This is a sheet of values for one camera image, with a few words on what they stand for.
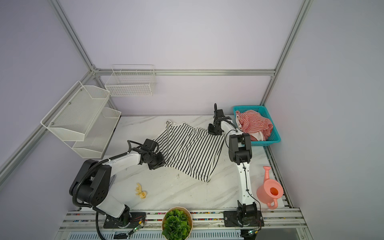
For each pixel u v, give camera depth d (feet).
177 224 2.08
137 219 2.41
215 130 3.21
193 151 3.30
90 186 1.48
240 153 2.13
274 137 3.24
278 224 2.41
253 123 3.46
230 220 2.41
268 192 2.35
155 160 2.62
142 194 2.59
